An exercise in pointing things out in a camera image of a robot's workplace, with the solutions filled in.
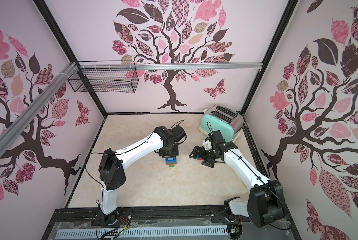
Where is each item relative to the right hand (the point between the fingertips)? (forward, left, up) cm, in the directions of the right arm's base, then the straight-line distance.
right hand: (196, 157), depth 81 cm
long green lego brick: (+1, +15, -8) cm, 17 cm away
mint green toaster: (+26, -16, +5) cm, 31 cm away
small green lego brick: (+1, +14, -12) cm, 19 cm away
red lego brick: (+1, +15, -9) cm, 17 cm away
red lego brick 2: (+7, -4, -15) cm, 17 cm away
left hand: (+1, +14, -2) cm, 14 cm away
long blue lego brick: (0, +14, -2) cm, 15 cm away
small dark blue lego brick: (-4, 0, +7) cm, 8 cm away
